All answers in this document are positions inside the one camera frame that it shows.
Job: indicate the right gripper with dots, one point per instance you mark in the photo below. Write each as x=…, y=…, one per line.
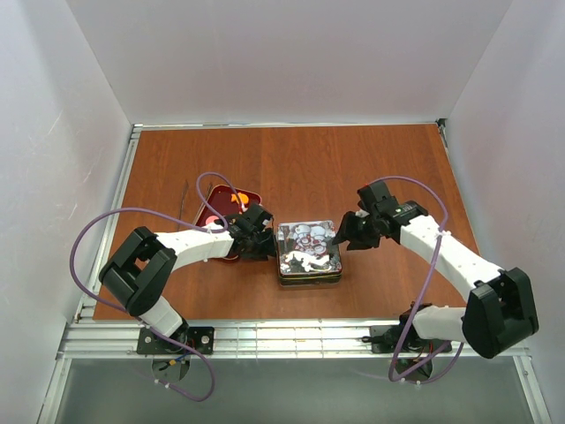
x=365, y=227

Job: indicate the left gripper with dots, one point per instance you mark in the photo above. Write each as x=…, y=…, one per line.
x=259, y=243

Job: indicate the fish shaped cookie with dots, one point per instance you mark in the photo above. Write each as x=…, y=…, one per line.
x=239, y=197

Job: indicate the dark red tray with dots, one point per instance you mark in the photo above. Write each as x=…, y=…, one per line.
x=218, y=197

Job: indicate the metal tongs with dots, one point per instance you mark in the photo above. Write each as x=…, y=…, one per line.
x=188, y=207

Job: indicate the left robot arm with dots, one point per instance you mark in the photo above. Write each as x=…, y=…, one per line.
x=138, y=271

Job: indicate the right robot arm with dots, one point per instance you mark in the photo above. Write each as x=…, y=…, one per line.
x=500, y=309

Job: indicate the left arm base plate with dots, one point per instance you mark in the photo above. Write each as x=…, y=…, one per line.
x=200, y=338

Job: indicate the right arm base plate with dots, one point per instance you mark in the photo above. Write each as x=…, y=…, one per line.
x=383, y=339

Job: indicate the aluminium table frame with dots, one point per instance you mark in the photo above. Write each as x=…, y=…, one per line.
x=312, y=339

